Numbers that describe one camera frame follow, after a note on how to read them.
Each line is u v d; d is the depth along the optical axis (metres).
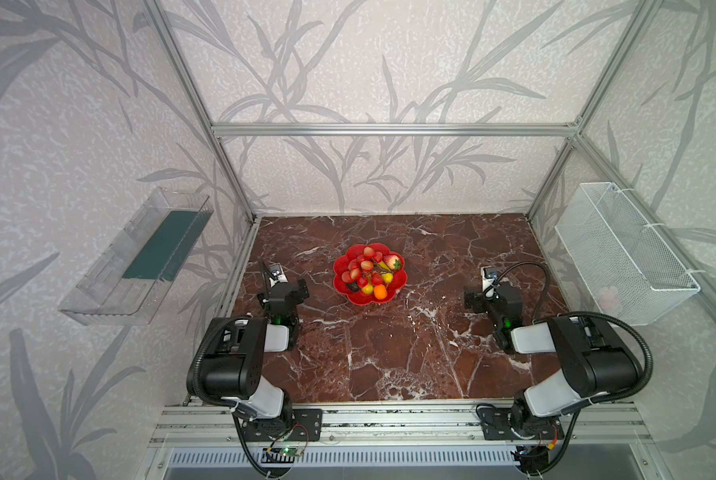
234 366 0.46
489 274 0.82
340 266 1.00
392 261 0.99
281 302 0.71
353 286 0.96
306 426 0.73
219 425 0.75
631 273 0.63
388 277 0.98
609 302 0.74
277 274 0.80
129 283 0.64
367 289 0.95
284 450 0.71
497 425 0.72
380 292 0.94
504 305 0.73
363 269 0.93
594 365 0.45
